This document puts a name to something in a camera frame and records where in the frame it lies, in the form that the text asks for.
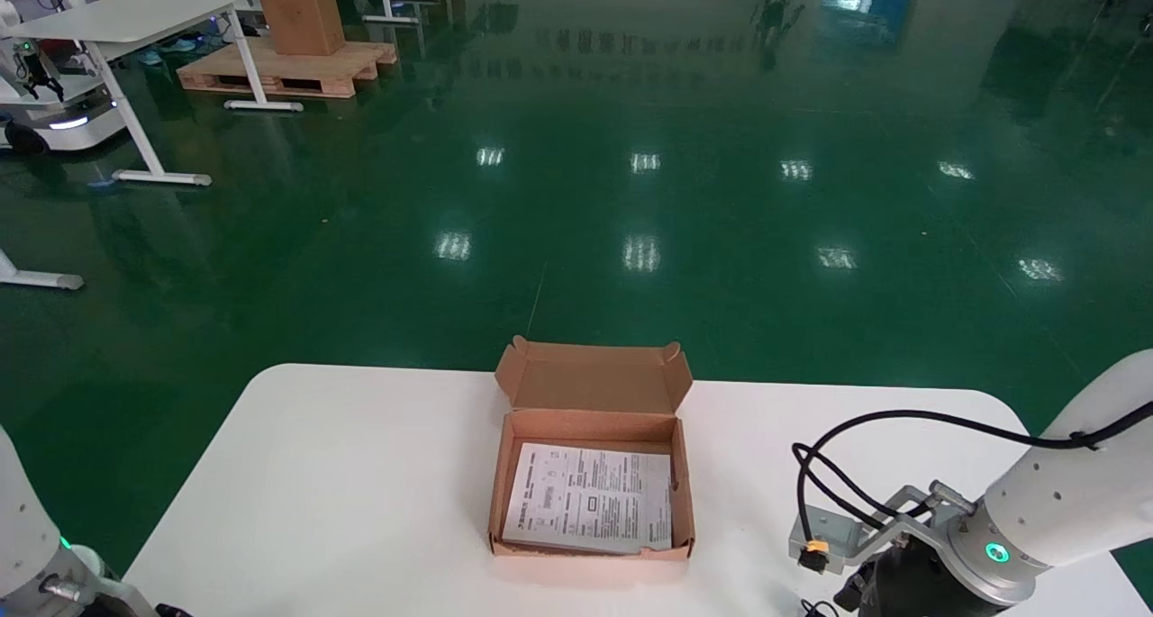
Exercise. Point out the white table foot bar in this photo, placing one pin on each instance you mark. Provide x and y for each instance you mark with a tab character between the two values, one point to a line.
40	279

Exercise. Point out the wooden shipping pallet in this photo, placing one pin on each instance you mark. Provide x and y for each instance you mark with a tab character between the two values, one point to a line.
306	63

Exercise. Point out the tall brown cardboard carton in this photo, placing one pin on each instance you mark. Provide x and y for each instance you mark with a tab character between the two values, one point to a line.
302	9

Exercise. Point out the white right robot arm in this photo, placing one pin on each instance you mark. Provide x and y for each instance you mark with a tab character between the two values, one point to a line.
1072	500

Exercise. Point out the white desk with white legs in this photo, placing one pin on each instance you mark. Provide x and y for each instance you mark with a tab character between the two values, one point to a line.
144	9

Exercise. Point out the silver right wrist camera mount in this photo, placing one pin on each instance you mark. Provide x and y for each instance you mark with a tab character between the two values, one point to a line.
829	527

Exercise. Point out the open brown cardboard storage box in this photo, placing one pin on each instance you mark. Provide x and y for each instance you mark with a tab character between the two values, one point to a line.
594	387

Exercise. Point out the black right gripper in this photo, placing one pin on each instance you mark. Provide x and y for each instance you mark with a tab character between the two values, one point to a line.
919	585

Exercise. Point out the printed white instruction sheet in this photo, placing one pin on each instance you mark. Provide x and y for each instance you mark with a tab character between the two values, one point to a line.
585	500

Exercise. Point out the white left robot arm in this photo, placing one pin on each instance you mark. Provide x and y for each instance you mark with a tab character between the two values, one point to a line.
22	527

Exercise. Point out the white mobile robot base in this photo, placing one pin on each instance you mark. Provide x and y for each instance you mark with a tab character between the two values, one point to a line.
63	117

